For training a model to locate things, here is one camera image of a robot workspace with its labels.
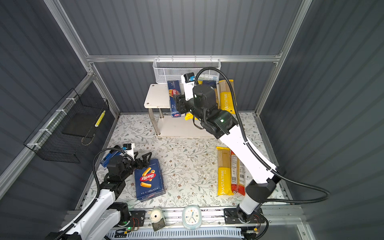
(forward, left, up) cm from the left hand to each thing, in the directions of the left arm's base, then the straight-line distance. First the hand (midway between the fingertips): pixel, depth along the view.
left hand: (144, 153), depth 83 cm
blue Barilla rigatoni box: (-13, -3, -8) cm, 15 cm away
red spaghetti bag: (-12, -53, -9) cm, 55 cm away
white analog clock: (-31, -25, -11) cm, 42 cm away
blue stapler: (+2, +27, -11) cm, 30 cm away
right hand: (+6, -22, +34) cm, 42 cm away
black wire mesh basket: (-4, +36, +19) cm, 41 cm away
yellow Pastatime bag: (-9, -45, -10) cm, 47 cm away
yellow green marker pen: (+14, +22, +14) cm, 30 cm away
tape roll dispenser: (-31, -10, -6) cm, 33 cm away
